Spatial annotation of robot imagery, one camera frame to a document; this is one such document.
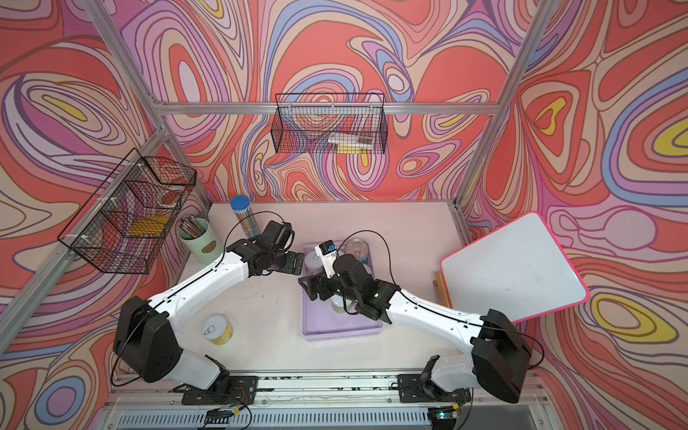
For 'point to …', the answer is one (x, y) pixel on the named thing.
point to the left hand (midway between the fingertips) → (292, 260)
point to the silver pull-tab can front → (313, 261)
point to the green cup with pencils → (197, 236)
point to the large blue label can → (358, 248)
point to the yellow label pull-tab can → (218, 330)
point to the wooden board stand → (441, 288)
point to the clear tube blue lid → (240, 204)
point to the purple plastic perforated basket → (320, 320)
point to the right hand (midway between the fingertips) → (313, 280)
